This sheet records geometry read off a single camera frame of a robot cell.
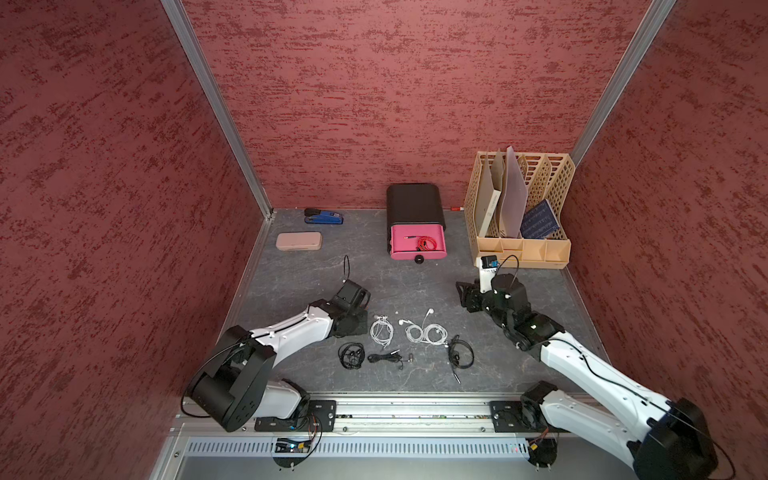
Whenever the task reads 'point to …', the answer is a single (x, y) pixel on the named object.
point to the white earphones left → (381, 329)
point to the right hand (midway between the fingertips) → (465, 287)
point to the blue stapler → (317, 216)
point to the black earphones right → (454, 355)
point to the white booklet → (490, 209)
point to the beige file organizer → (548, 176)
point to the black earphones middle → (390, 356)
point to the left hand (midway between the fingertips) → (359, 330)
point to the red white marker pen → (458, 208)
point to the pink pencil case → (299, 241)
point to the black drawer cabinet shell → (413, 203)
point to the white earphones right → (444, 332)
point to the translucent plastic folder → (515, 197)
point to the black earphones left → (351, 355)
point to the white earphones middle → (408, 330)
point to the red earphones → (424, 243)
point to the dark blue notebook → (541, 223)
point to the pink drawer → (405, 249)
